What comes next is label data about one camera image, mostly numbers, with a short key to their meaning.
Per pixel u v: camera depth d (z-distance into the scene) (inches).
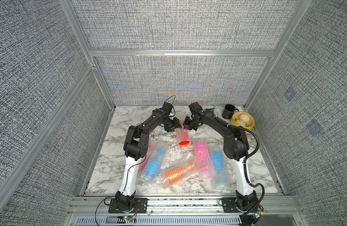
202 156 32.9
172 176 29.9
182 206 29.4
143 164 32.1
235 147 23.0
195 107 32.2
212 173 30.6
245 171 23.8
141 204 28.9
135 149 23.1
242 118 41.5
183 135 36.4
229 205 28.5
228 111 42.2
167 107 32.9
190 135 39.6
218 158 32.2
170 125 34.6
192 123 34.4
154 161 32.0
